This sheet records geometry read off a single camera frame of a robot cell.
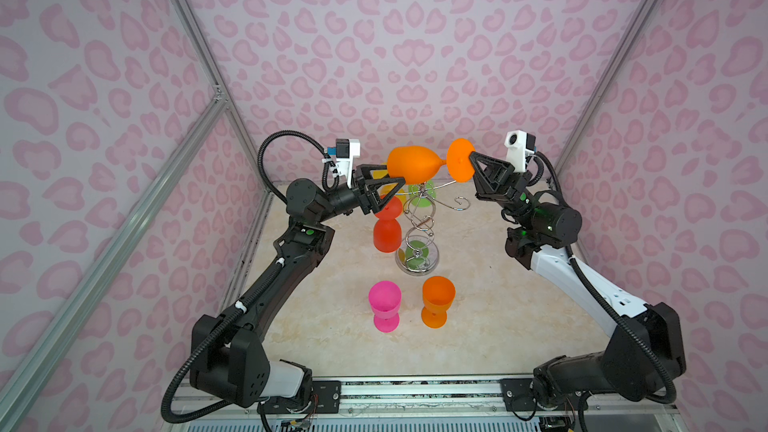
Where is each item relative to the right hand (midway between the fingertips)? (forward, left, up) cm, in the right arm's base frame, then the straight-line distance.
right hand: (472, 167), depth 50 cm
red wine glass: (+7, +16, -29) cm, 34 cm away
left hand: (+6, +12, -7) cm, 15 cm away
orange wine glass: (-5, +3, -38) cm, 39 cm away
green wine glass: (+12, +7, -21) cm, 25 cm away
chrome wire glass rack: (+13, +7, -50) cm, 52 cm away
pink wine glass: (-7, +16, -41) cm, 44 cm away
